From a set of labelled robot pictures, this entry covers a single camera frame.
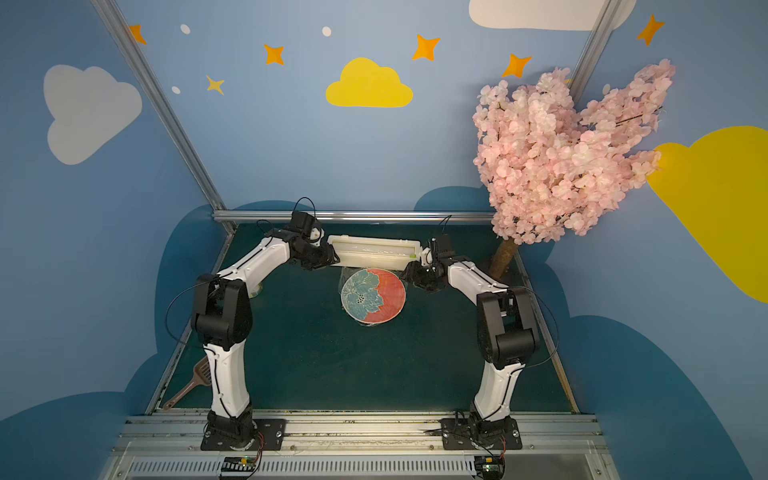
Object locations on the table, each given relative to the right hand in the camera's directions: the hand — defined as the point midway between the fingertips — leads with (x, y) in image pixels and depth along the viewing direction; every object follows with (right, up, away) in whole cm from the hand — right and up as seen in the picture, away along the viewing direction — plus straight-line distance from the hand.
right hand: (409, 276), depth 97 cm
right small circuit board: (+18, -46, -24) cm, 55 cm away
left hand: (-25, +6, +1) cm, 26 cm away
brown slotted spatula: (-60, -27, -13) cm, 67 cm away
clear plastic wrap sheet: (-22, +1, +10) cm, 24 cm away
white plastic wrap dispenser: (-17, +8, +6) cm, 20 cm away
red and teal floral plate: (-12, -7, +4) cm, 15 cm away
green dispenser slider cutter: (+2, +7, +7) cm, 10 cm away
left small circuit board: (-45, -45, -23) cm, 68 cm away
